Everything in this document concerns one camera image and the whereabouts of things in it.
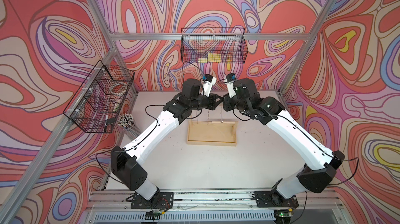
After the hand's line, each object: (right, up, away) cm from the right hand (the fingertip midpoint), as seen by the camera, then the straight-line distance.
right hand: (225, 101), depth 72 cm
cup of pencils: (-51, -10, +10) cm, 53 cm away
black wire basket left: (-62, -2, +2) cm, 62 cm away
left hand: (0, 0, -3) cm, 3 cm away
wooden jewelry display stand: (-4, -20, +26) cm, 33 cm away
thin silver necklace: (-7, -9, +19) cm, 22 cm away
